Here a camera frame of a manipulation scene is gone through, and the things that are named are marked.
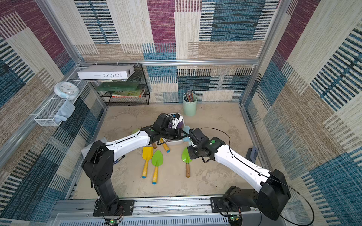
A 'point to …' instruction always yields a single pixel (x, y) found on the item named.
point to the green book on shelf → (118, 86)
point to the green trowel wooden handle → (186, 157)
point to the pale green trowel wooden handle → (135, 130)
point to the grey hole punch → (251, 153)
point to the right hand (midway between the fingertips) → (191, 150)
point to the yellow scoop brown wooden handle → (154, 146)
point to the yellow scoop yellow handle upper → (165, 146)
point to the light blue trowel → (186, 129)
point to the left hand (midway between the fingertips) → (187, 134)
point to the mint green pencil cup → (190, 108)
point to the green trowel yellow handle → (157, 160)
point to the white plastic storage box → (178, 144)
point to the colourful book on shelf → (127, 93)
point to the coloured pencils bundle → (189, 95)
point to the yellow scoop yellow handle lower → (147, 153)
